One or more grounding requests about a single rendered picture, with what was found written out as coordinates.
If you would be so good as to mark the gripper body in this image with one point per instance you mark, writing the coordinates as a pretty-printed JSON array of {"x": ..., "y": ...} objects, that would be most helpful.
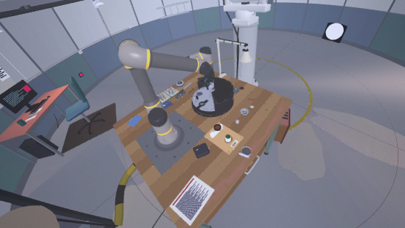
[{"x": 205, "y": 83}]

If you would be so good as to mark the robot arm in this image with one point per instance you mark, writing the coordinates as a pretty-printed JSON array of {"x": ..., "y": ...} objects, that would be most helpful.
[{"x": 164, "y": 60}]

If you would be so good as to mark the black round filter wheel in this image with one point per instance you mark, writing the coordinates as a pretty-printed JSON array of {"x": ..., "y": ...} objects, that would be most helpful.
[{"x": 221, "y": 95}]

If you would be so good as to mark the grey round tin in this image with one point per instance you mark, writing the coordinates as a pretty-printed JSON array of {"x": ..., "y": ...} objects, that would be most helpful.
[{"x": 179, "y": 83}]

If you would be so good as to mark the dark grey round knob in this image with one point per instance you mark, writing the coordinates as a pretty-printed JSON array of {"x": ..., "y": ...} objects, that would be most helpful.
[{"x": 235, "y": 90}]

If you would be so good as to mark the white tool tray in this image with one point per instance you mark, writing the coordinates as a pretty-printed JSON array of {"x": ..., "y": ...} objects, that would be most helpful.
[{"x": 167, "y": 94}]

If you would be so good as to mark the tan wooden tray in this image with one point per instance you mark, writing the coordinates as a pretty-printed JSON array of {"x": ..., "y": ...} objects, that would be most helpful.
[{"x": 223, "y": 144}]

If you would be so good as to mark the blue flat card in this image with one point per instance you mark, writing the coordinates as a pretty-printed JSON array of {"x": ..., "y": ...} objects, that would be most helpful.
[{"x": 135, "y": 120}]

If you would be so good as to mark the dark round lens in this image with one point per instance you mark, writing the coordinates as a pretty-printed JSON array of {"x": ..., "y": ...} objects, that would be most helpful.
[{"x": 245, "y": 151}]

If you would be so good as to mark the grey metal rod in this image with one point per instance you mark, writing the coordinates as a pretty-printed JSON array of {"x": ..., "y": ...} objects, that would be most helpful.
[{"x": 187, "y": 85}]

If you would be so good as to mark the black hand tool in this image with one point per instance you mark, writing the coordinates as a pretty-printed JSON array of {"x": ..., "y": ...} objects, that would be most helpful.
[{"x": 180, "y": 94}]

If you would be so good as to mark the blue and red small tool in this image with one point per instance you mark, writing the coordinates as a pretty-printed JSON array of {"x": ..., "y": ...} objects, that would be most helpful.
[{"x": 167, "y": 104}]

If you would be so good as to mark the white desk lamp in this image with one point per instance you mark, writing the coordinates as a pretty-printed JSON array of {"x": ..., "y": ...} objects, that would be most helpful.
[{"x": 245, "y": 55}]

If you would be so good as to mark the white cloth patch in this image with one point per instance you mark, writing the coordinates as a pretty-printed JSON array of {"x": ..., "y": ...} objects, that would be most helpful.
[{"x": 214, "y": 134}]

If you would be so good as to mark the white telescope pier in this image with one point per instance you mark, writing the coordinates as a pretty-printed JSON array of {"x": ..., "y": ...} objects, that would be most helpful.
[{"x": 248, "y": 41}]

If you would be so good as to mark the wooden work bench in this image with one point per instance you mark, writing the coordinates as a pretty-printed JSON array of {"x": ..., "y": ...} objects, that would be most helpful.
[{"x": 253, "y": 126}]

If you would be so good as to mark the black small box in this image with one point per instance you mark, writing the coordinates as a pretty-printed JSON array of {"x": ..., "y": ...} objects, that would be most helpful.
[{"x": 201, "y": 150}]

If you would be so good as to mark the red-brown side box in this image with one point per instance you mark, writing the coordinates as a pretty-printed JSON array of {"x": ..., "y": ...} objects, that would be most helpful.
[{"x": 282, "y": 126}]

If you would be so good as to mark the brown floor mat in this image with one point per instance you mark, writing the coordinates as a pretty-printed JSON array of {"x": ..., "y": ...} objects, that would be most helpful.
[{"x": 104, "y": 126}]

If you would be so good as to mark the printed white paper sheet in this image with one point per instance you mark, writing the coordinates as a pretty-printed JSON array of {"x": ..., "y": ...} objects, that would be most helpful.
[{"x": 191, "y": 201}]

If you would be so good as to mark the blue office chair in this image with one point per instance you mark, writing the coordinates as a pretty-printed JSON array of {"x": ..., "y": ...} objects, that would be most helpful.
[{"x": 77, "y": 107}]

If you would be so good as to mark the white disc on black plate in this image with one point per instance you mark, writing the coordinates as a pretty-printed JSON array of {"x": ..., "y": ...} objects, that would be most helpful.
[{"x": 334, "y": 31}]

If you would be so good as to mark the orange desk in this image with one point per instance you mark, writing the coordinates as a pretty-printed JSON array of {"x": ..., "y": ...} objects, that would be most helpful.
[{"x": 41, "y": 110}]

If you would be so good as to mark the black keyboard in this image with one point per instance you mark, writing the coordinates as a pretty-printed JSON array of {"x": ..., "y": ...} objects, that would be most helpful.
[{"x": 35, "y": 109}]

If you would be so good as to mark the black computer case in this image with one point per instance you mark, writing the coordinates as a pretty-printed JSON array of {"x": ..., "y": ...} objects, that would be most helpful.
[{"x": 36, "y": 148}]

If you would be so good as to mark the teal small block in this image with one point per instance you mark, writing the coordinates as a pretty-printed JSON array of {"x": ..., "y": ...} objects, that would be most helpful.
[{"x": 21, "y": 122}]

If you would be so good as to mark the black computer monitor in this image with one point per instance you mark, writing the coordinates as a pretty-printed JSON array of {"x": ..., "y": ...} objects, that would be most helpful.
[{"x": 16, "y": 96}]

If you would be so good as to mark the black railing beam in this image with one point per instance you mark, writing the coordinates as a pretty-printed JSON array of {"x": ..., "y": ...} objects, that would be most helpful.
[{"x": 47, "y": 207}]

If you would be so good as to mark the grey base plate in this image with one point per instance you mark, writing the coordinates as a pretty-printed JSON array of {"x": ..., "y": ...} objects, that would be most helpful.
[{"x": 186, "y": 136}]

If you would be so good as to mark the white wall notice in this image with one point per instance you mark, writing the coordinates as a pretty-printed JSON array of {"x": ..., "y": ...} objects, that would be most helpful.
[{"x": 2, "y": 74}]

